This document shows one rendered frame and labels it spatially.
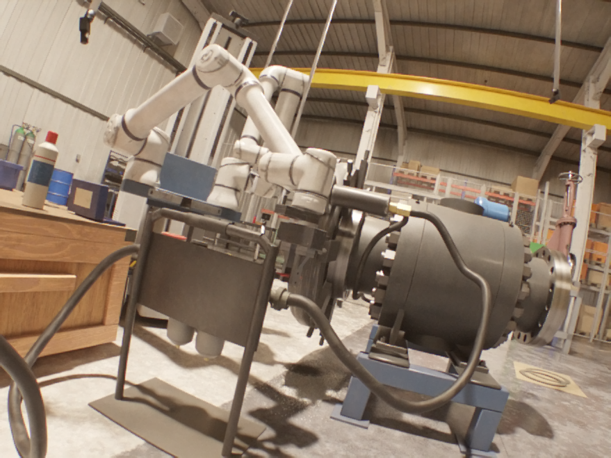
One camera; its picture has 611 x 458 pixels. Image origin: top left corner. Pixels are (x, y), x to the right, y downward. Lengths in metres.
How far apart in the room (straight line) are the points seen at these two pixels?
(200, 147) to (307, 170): 1.27
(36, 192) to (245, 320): 0.71
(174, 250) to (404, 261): 0.80
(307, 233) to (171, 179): 1.21
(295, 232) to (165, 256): 0.34
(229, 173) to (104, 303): 0.98
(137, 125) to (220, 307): 1.00
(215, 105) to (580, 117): 9.24
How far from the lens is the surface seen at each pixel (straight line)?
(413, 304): 1.34
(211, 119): 2.14
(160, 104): 1.50
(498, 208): 1.85
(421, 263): 1.30
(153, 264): 0.95
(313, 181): 0.88
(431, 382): 1.25
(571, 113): 10.17
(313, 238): 0.85
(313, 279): 1.27
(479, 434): 1.36
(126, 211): 2.10
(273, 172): 0.96
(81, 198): 1.25
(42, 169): 1.13
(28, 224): 1.04
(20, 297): 1.11
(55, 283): 1.11
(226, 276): 0.83
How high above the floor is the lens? 0.56
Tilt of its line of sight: 2 degrees up
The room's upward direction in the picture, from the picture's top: 14 degrees clockwise
